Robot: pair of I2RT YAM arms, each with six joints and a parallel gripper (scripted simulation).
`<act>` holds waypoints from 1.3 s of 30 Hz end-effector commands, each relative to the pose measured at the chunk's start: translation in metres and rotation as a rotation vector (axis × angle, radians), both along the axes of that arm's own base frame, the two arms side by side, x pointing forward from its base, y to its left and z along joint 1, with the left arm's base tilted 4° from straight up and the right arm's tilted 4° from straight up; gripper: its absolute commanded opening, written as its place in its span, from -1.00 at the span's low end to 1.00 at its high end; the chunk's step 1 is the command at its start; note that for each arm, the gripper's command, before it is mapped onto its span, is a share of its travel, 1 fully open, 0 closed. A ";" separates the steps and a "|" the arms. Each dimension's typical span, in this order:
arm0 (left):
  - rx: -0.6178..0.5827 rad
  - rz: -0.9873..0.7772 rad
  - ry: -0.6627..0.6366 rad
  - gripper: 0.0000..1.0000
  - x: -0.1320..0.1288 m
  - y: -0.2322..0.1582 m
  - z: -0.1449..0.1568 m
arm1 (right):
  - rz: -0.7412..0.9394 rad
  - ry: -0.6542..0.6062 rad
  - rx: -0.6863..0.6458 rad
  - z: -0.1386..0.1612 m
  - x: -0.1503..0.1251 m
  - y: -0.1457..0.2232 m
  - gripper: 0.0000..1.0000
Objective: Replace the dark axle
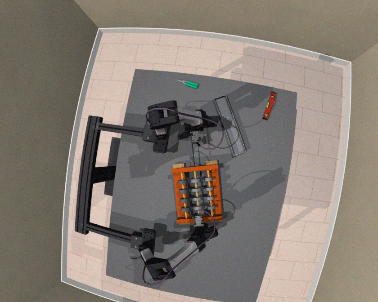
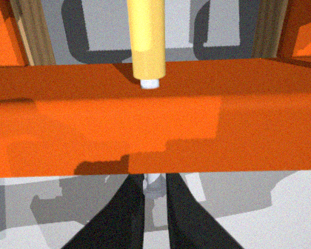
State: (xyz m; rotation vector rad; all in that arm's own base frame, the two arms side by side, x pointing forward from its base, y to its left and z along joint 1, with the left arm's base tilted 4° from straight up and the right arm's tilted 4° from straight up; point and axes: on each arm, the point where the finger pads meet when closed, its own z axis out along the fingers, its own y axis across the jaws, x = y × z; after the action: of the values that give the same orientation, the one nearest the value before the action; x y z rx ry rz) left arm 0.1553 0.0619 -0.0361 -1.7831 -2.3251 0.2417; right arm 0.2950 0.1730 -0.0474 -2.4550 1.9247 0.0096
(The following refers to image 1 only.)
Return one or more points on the red spirit level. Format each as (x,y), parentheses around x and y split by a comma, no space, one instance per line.
(269,105)

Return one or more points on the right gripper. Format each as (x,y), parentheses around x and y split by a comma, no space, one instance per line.
(198,225)

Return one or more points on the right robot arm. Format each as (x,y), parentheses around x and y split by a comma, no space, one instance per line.
(155,265)

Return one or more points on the green-handled pliers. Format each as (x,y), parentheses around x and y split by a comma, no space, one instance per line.
(190,84)

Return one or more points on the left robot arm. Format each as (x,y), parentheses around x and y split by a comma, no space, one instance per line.
(161,124)

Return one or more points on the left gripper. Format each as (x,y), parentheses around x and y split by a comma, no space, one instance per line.
(190,129)

